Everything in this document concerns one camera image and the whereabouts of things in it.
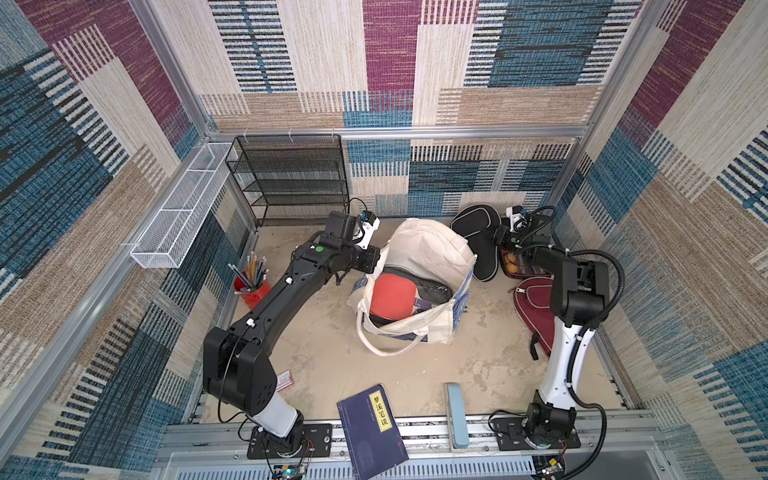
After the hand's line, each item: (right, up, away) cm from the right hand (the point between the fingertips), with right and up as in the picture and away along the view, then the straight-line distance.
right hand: (489, 234), depth 105 cm
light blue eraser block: (-18, -46, -32) cm, 59 cm away
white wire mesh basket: (-86, -1, -32) cm, 92 cm away
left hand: (-37, -7, -23) cm, 44 cm away
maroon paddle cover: (+10, -22, -13) cm, 27 cm away
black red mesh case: (+9, -11, -3) cm, 14 cm away
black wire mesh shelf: (-70, +20, +4) cm, 73 cm away
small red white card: (-63, -41, -23) cm, 78 cm away
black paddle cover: (-4, +3, -1) cm, 5 cm away
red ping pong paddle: (-33, -20, -8) cm, 40 cm away
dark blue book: (-39, -50, -30) cm, 70 cm away
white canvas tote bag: (-22, -5, -17) cm, 28 cm away
